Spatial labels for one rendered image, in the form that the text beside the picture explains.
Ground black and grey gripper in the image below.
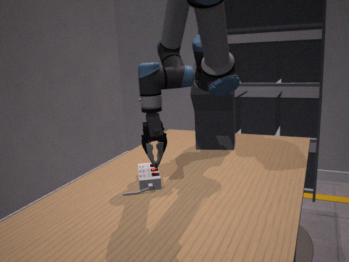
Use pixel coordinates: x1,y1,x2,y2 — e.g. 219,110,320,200
141,107,167,168

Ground white power strip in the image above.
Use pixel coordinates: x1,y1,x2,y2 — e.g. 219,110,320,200
123,163,161,195

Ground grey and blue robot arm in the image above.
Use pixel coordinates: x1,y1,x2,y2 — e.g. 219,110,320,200
138,0,240,142

